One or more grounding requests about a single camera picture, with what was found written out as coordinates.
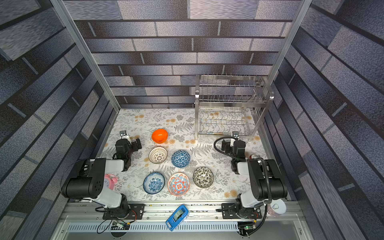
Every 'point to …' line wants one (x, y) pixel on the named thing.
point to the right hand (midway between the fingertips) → (232, 139)
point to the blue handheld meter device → (177, 217)
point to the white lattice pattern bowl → (158, 155)
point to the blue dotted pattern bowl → (181, 159)
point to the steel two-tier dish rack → (227, 104)
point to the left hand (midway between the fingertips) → (131, 138)
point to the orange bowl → (159, 136)
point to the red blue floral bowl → (178, 184)
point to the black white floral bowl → (203, 177)
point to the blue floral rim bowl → (153, 183)
